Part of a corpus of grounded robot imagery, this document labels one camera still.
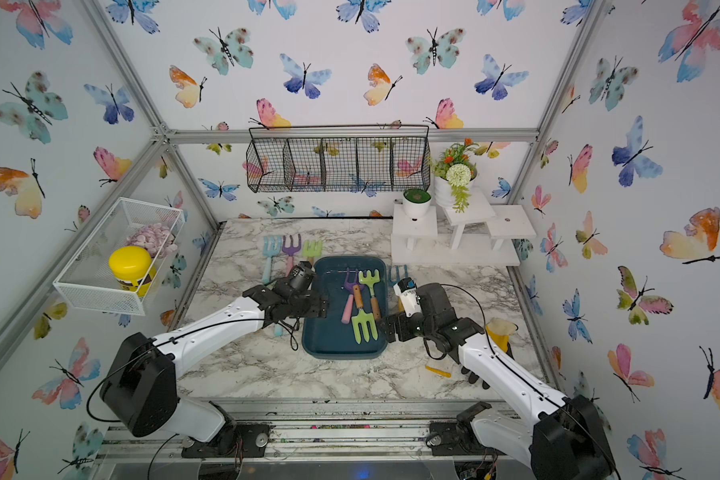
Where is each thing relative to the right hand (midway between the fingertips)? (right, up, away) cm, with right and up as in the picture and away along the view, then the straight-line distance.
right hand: (394, 317), depth 81 cm
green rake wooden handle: (-6, +8, +23) cm, 25 cm away
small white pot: (+8, +33, +15) cm, 37 cm away
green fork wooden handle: (-9, -3, +13) cm, 16 cm away
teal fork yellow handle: (+2, +3, +4) cm, 5 cm away
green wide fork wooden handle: (-29, +19, +33) cm, 48 cm away
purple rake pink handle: (-37, +18, +33) cm, 53 cm away
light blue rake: (-25, +1, -19) cm, 32 cm away
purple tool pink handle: (-14, +6, +20) cm, 25 cm away
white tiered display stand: (+37, +24, +35) cm, 56 cm away
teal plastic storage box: (-19, -8, +8) cm, 22 cm away
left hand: (-20, +3, +6) cm, 21 cm away
